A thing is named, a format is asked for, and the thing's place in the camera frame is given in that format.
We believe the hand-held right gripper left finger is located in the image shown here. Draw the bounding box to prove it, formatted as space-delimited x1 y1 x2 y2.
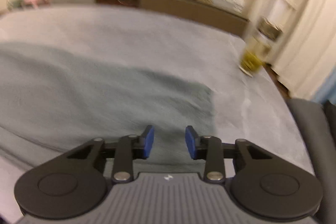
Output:
67 125 155 183

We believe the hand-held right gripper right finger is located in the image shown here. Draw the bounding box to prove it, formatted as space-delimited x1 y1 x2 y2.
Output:
185 126 271 183

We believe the grey knit garment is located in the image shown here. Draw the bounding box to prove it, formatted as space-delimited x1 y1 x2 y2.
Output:
0 41 215 165

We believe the glass tea bottle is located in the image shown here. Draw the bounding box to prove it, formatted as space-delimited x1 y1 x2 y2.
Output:
238 17 284 78

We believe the dark grey chair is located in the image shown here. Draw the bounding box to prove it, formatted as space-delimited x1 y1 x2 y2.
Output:
286 98 336 214

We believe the long grey television cabinet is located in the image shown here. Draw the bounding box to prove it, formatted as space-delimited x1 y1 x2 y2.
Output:
49 0 249 39

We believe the grey organiser tray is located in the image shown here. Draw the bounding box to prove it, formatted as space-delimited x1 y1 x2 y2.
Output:
212 0 244 13

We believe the white lace curtain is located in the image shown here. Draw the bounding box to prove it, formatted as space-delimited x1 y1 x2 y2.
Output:
248 0 336 102

